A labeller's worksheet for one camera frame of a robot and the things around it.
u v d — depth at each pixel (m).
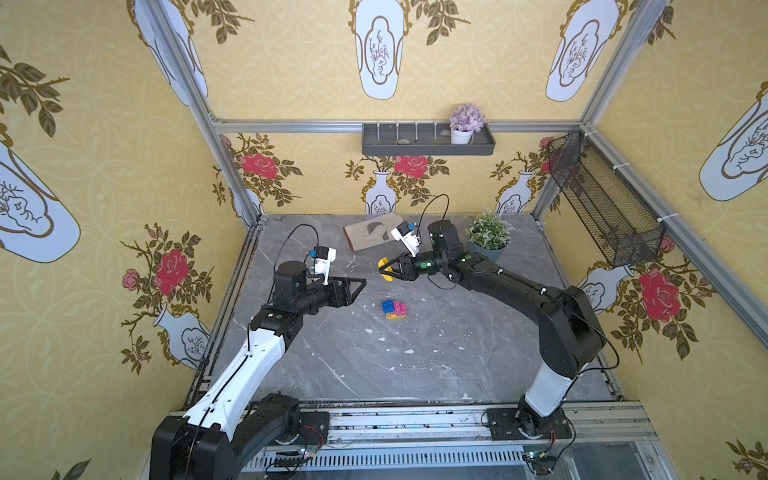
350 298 0.69
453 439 0.73
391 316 0.92
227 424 0.41
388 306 0.90
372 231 1.14
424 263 0.73
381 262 0.78
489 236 0.95
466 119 0.82
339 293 0.68
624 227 0.84
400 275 0.75
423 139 0.92
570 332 0.47
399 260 0.75
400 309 0.90
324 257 0.69
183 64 0.78
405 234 0.75
